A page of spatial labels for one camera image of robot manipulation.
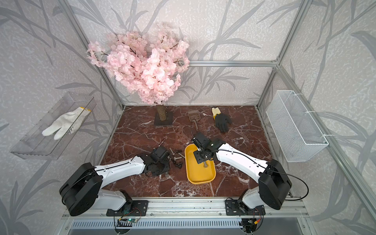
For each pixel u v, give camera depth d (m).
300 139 0.60
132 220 0.70
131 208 0.69
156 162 0.68
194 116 1.15
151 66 0.61
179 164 0.87
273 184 0.41
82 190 0.42
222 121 1.10
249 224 0.71
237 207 0.73
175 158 0.89
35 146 0.60
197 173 0.84
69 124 0.67
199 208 0.75
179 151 0.94
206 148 0.61
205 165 0.87
